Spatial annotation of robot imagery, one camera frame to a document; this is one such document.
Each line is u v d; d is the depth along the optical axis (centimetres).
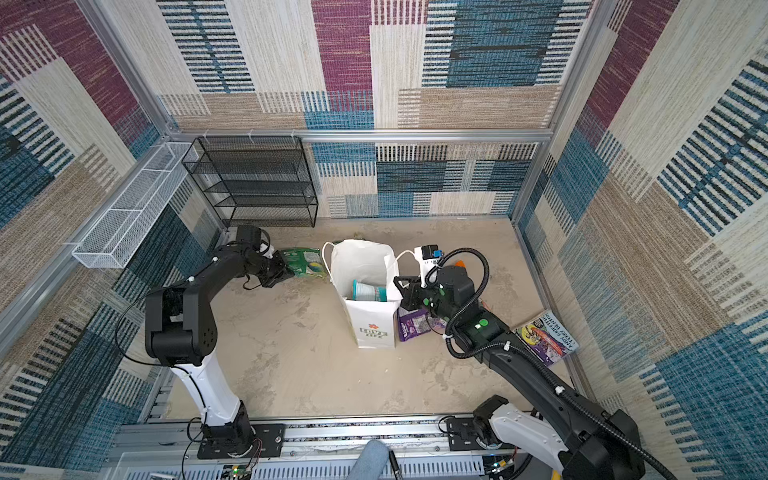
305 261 102
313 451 73
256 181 111
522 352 49
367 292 87
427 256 65
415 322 91
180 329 51
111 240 71
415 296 65
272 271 84
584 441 39
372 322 75
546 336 87
